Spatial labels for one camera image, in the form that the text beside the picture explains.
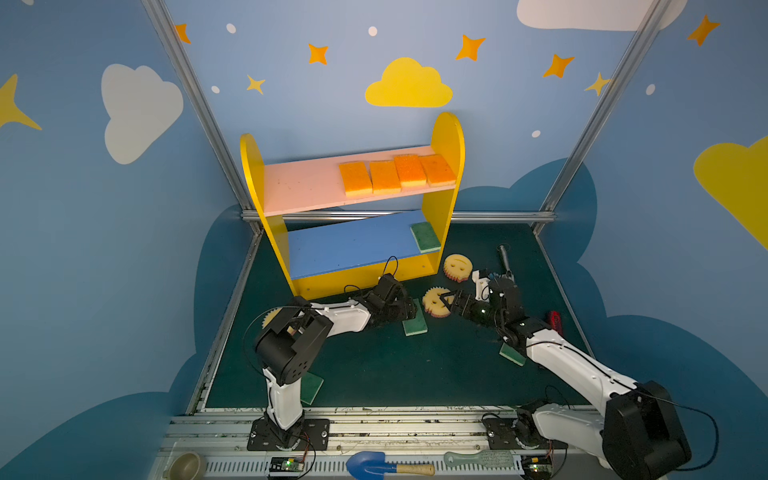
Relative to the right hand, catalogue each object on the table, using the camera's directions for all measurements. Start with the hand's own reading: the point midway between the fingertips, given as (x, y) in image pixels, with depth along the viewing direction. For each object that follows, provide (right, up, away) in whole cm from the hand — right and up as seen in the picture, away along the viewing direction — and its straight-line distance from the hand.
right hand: (452, 297), depth 85 cm
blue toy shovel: (-23, -39, -14) cm, 47 cm away
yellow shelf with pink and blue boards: (-39, +17, +14) cm, 45 cm away
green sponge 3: (-40, -24, -4) cm, 47 cm away
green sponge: (-6, +18, +13) cm, 23 cm away
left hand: (-12, -5, +10) cm, 16 cm away
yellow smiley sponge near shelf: (+7, +8, +22) cm, 24 cm away
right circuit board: (+18, -40, -13) cm, 46 cm away
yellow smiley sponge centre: (-4, -4, +11) cm, 12 cm away
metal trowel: (+25, +6, +21) cm, 33 cm away
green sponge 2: (-9, -10, +8) cm, 16 cm away
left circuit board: (-43, -39, -13) cm, 60 cm away
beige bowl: (-66, -38, -16) cm, 77 cm away
